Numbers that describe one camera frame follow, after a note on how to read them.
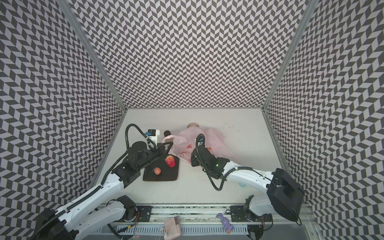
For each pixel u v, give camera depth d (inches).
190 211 29.6
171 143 29.4
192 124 42.4
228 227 26.5
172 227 25.8
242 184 20.0
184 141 30.9
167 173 33.4
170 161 34.1
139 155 22.1
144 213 28.5
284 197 16.2
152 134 25.8
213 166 23.5
